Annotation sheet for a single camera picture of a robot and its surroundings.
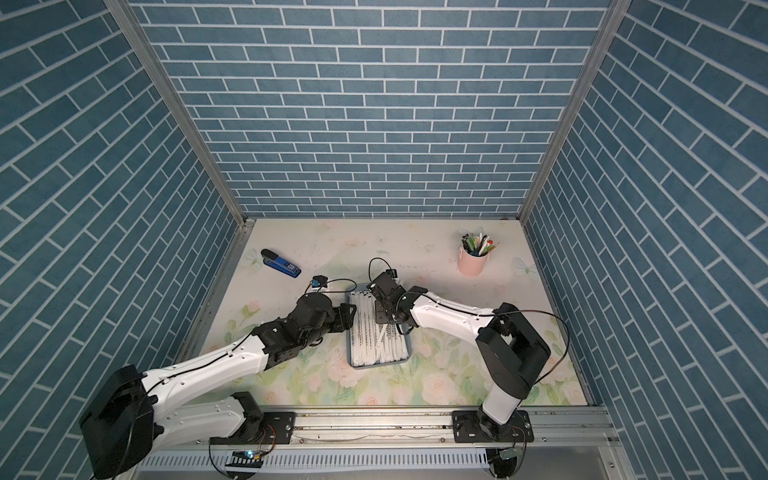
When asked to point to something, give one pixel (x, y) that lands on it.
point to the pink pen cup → (472, 266)
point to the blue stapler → (272, 259)
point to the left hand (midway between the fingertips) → (356, 311)
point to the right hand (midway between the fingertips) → (385, 312)
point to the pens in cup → (478, 245)
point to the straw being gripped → (365, 329)
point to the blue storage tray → (354, 288)
